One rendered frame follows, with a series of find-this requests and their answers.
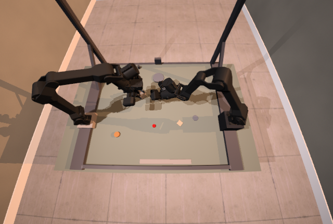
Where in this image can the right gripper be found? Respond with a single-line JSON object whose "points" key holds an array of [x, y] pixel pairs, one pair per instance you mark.
{"points": [[129, 100]]}

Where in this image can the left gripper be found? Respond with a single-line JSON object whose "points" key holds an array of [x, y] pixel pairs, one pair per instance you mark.
{"points": [[155, 95]]}

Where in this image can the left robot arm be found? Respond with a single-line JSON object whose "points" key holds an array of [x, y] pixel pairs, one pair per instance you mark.
{"points": [[222, 82]]}

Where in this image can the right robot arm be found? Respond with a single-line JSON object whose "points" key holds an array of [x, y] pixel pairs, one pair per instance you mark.
{"points": [[44, 90]]}

